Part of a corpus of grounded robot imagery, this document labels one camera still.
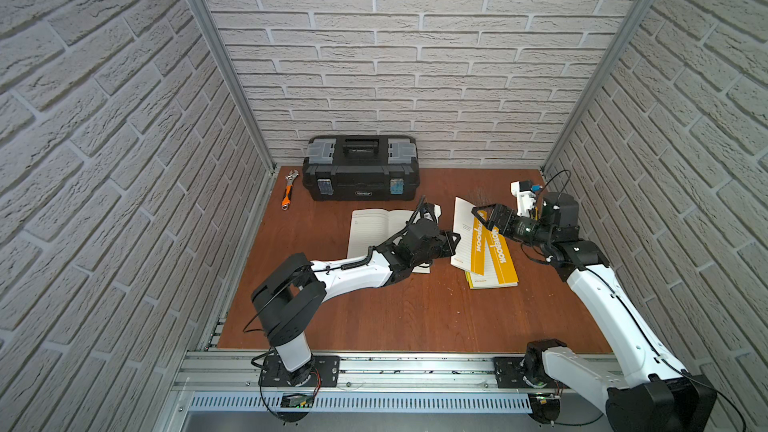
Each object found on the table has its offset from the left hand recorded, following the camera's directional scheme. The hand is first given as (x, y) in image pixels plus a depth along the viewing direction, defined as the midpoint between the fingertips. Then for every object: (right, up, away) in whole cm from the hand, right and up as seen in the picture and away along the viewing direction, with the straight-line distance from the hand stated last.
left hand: (468, 235), depth 78 cm
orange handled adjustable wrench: (-60, +14, +32) cm, 70 cm away
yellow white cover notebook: (+13, -11, +12) cm, 20 cm away
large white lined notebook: (-26, -1, +23) cm, 34 cm away
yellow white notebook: (+2, -5, +4) cm, 7 cm away
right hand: (+4, +6, -3) cm, 8 cm away
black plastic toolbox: (-31, +20, +20) cm, 42 cm away
